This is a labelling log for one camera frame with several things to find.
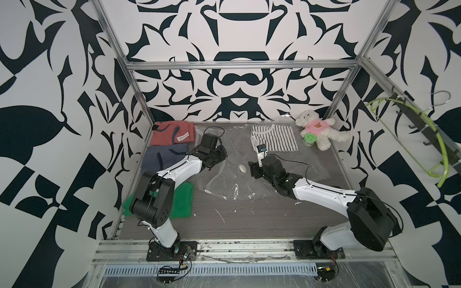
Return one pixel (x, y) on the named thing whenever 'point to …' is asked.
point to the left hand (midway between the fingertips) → (225, 149)
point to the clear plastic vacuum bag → (231, 178)
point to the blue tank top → (158, 158)
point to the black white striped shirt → (276, 137)
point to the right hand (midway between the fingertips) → (254, 158)
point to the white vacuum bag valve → (242, 168)
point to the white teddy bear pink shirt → (324, 132)
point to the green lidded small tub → (309, 139)
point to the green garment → (182, 201)
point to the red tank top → (168, 132)
